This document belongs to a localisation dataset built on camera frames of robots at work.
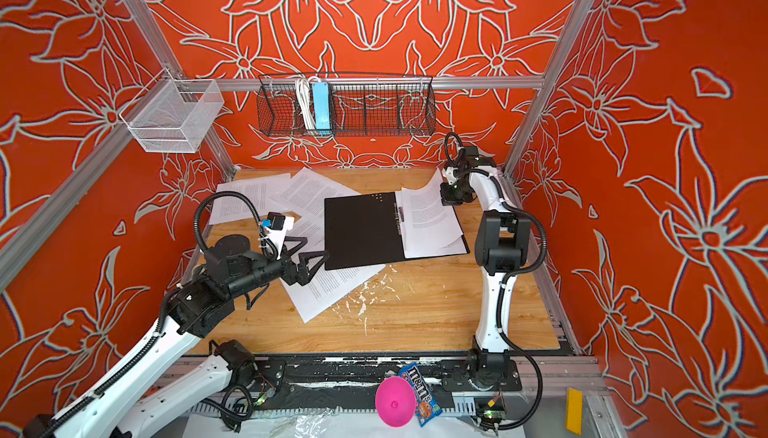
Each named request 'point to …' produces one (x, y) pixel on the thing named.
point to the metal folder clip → (399, 217)
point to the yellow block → (574, 411)
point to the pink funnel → (395, 401)
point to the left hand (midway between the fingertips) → (316, 246)
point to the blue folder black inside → (368, 229)
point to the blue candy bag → (427, 406)
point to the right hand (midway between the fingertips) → (442, 197)
